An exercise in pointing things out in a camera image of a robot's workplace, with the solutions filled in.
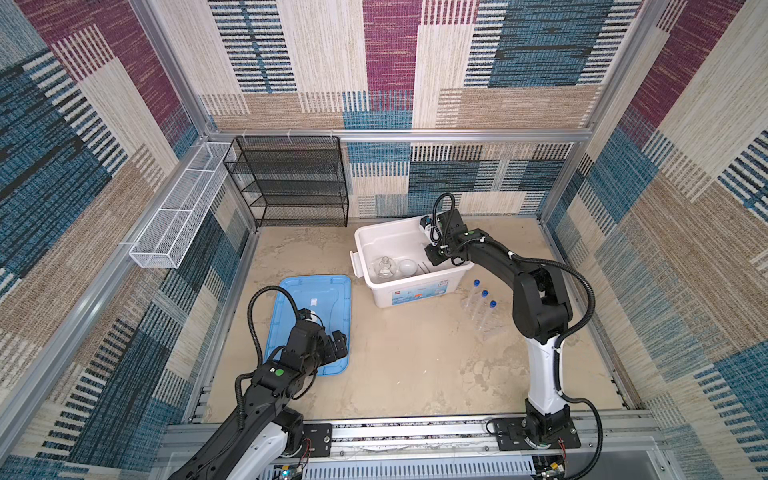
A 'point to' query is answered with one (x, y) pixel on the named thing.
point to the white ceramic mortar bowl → (407, 267)
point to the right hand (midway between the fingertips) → (433, 253)
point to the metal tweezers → (423, 269)
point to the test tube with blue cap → (476, 284)
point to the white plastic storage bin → (392, 256)
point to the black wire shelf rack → (291, 181)
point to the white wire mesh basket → (164, 241)
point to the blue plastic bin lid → (329, 297)
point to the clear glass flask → (385, 268)
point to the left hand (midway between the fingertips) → (333, 337)
